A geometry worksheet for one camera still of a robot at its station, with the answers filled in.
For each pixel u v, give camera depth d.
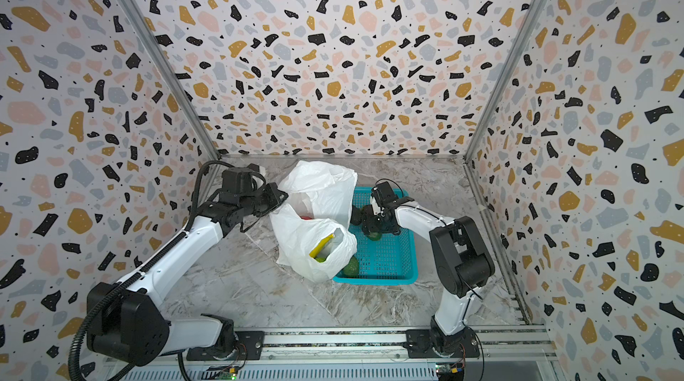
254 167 0.76
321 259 0.69
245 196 0.65
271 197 0.73
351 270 0.83
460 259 0.49
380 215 0.81
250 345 0.73
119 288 0.40
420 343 0.74
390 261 0.91
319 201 0.86
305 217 0.75
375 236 0.92
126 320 0.40
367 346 0.76
